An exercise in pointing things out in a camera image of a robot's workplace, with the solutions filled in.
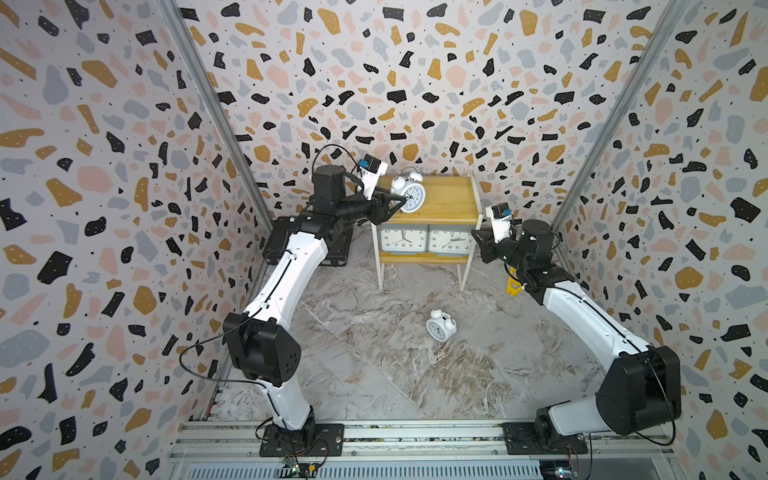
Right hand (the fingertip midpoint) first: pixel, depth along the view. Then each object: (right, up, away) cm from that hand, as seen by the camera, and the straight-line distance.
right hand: (475, 230), depth 81 cm
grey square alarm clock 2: (-5, -2, +9) cm, 10 cm away
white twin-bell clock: (-9, -27, +5) cm, 29 cm away
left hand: (-20, +8, -7) cm, 23 cm away
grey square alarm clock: (-19, -2, +9) cm, 21 cm away
